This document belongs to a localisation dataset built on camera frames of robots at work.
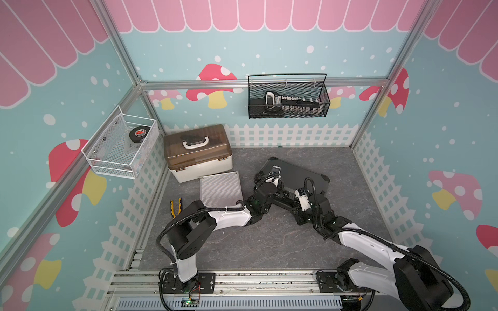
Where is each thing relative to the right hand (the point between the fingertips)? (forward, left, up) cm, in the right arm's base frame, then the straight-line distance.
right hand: (292, 208), depth 87 cm
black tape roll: (+21, +64, +28) cm, 73 cm away
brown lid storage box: (+23, +43, +14) cm, 51 cm away
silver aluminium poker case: (+9, +33, +1) cm, 34 cm away
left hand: (+10, +7, +8) cm, 15 cm away
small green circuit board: (-34, +42, -7) cm, 54 cm away
